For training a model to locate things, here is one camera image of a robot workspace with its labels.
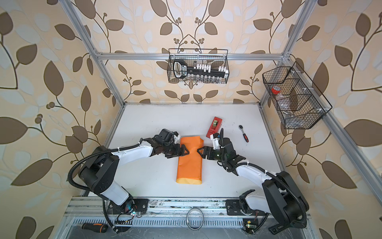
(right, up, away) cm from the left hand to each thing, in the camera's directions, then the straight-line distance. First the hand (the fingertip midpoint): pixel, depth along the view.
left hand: (186, 152), depth 87 cm
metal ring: (+2, -26, -19) cm, 32 cm away
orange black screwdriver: (-37, -30, -20) cm, 52 cm away
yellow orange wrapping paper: (+2, -6, -6) cm, 9 cm away
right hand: (+10, +1, -2) cm, 10 cm away
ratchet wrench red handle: (+40, +7, +13) cm, 42 cm away
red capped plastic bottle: (+54, +38, +2) cm, 66 cm away
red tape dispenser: (+19, +14, +14) cm, 28 cm away
